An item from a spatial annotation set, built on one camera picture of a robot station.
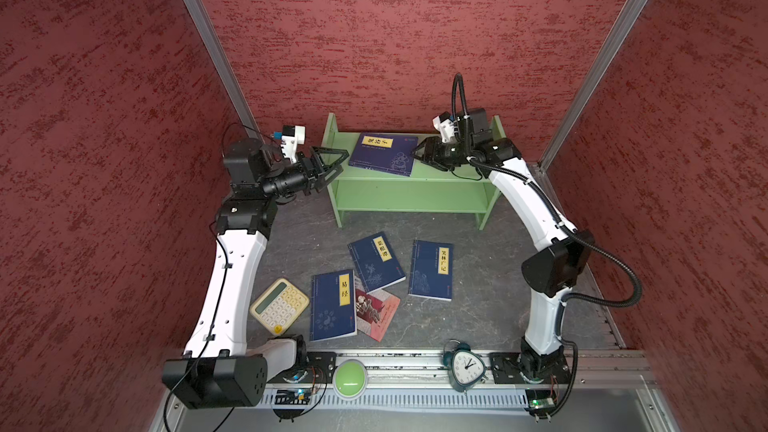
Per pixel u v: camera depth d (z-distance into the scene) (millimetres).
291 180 555
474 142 621
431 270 901
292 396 710
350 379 710
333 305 830
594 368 763
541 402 701
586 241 472
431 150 700
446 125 744
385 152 851
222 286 411
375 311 831
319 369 741
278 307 825
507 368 740
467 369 710
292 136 595
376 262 921
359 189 967
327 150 578
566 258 487
